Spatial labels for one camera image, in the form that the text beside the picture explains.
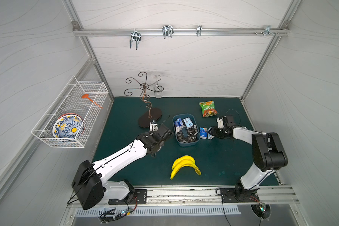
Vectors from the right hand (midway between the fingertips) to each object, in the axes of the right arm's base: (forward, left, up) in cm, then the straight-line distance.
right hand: (212, 131), depth 98 cm
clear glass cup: (+9, +37, +31) cm, 49 cm away
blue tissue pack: (-2, +7, +1) cm, 7 cm away
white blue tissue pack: (+4, +17, +4) cm, 18 cm away
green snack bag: (+19, +2, +3) cm, 19 cm away
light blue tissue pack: (-5, +3, 0) cm, 6 cm away
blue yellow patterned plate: (-21, +74, +34) cm, 84 cm away
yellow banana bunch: (-24, +21, +4) cm, 32 cm away
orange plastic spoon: (+1, +77, +31) cm, 83 cm away
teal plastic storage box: (+6, +12, +5) cm, 14 cm away
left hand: (-14, +37, +13) cm, 42 cm away
